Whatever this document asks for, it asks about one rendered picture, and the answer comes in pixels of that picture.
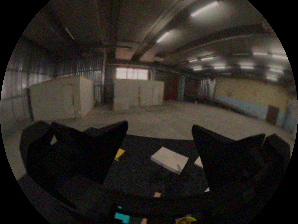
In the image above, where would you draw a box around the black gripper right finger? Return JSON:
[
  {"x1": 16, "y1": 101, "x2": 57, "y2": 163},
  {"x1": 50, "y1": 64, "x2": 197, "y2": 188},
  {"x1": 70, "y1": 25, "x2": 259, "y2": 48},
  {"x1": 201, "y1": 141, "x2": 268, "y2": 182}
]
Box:
[{"x1": 192, "y1": 125, "x2": 266, "y2": 190}]

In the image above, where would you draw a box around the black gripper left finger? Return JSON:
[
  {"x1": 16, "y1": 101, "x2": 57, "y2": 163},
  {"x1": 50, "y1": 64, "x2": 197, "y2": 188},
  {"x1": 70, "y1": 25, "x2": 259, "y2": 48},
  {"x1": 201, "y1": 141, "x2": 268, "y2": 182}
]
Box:
[{"x1": 51, "y1": 121, "x2": 129, "y2": 185}]

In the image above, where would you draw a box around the yellow flat block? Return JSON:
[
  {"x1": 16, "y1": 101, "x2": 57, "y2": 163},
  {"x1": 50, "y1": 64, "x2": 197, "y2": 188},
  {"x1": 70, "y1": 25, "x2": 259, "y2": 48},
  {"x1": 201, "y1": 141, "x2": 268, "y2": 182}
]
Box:
[{"x1": 114, "y1": 149, "x2": 125, "y2": 161}]

